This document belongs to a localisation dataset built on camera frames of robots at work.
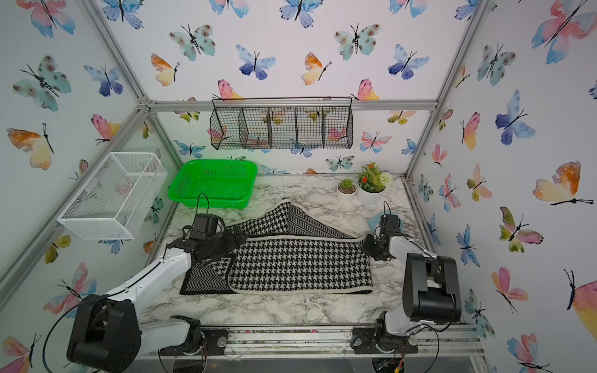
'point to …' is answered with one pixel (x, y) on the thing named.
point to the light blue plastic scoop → (375, 220)
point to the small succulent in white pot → (347, 190)
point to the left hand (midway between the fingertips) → (242, 238)
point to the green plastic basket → (214, 183)
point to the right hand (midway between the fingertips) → (369, 246)
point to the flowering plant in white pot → (371, 183)
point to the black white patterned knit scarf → (288, 250)
